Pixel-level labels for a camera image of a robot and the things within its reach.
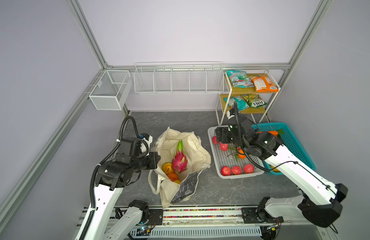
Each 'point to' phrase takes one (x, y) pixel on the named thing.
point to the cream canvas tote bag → (198, 159)
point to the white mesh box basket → (111, 90)
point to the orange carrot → (278, 133)
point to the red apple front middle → (236, 170)
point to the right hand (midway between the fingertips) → (223, 131)
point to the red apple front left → (226, 171)
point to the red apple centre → (224, 147)
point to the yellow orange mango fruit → (167, 167)
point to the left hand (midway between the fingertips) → (159, 160)
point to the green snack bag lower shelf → (254, 100)
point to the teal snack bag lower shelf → (241, 103)
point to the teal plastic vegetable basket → (289, 141)
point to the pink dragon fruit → (179, 161)
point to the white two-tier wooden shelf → (249, 93)
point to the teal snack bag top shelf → (240, 79)
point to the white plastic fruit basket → (229, 161)
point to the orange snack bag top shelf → (262, 83)
